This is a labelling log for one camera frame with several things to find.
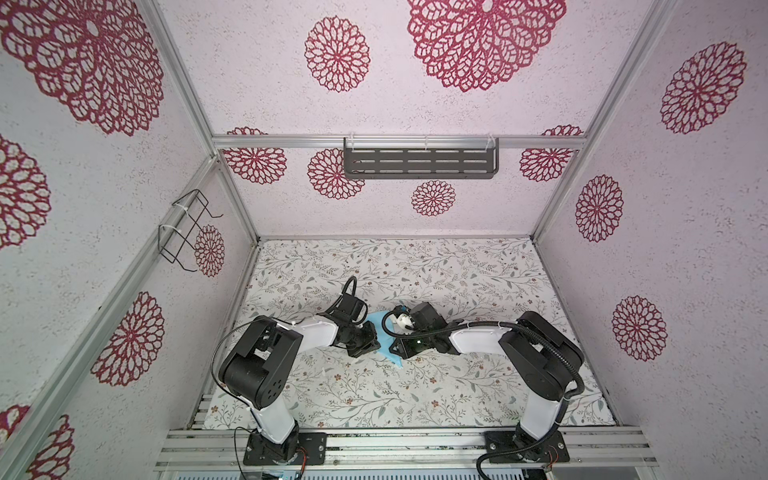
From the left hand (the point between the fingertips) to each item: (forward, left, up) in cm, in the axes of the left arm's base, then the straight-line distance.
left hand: (380, 348), depth 91 cm
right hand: (0, -3, +1) cm, 3 cm away
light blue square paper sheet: (+2, -1, +2) cm, 3 cm away
